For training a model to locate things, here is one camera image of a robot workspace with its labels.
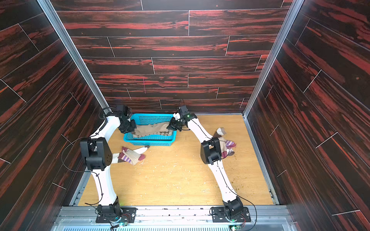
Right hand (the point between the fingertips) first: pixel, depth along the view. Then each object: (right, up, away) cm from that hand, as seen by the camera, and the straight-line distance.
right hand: (169, 126), depth 103 cm
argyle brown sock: (-1, -5, +2) cm, 5 cm away
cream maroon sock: (-24, -19, -12) cm, 33 cm away
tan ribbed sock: (-14, -2, +3) cm, 14 cm away
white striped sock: (+38, -4, +5) cm, 39 cm away
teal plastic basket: (-5, -9, -10) cm, 15 cm away
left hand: (-23, -1, -3) cm, 24 cm away
